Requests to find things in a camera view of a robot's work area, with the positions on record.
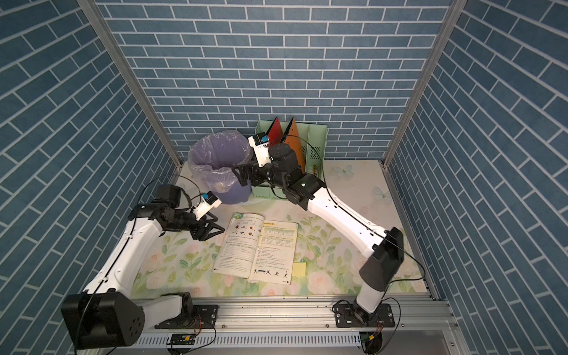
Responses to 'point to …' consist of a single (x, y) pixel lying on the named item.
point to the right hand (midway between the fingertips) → (246, 163)
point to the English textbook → (258, 249)
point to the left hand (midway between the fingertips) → (222, 223)
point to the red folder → (275, 132)
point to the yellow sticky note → (299, 269)
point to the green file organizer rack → (313, 141)
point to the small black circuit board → (182, 339)
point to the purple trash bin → (211, 157)
